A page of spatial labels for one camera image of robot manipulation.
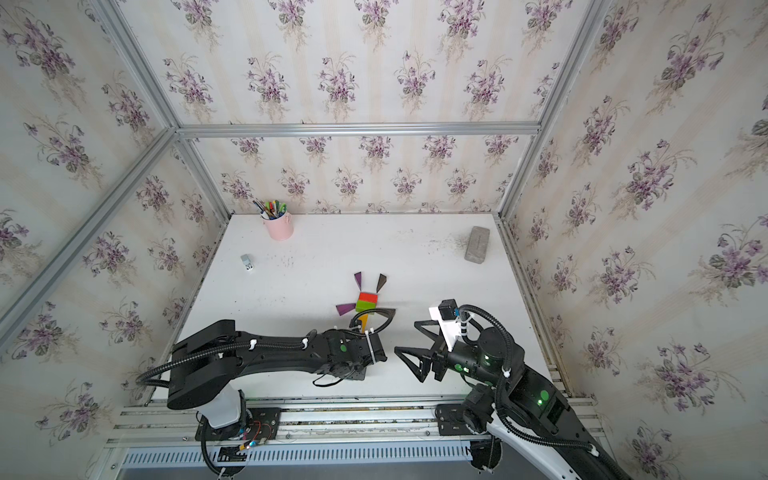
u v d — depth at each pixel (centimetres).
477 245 108
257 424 72
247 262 102
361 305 94
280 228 108
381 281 98
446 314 54
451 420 73
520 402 47
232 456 71
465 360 53
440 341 65
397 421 75
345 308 93
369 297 95
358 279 99
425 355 52
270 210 105
